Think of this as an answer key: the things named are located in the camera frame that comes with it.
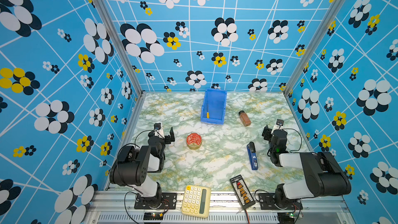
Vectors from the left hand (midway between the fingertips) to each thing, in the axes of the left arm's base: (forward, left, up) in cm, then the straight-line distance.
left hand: (164, 127), depth 91 cm
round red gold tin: (-6, -17, -5) cm, 19 cm away
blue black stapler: (-12, -50, -4) cm, 52 cm away
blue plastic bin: (+23, -31, -8) cm, 39 cm away
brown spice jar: (+10, -51, -5) cm, 52 cm away
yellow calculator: (-37, -20, -6) cm, 42 cm away
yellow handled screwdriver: (+14, -26, -6) cm, 30 cm away
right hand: (0, -66, 0) cm, 66 cm away
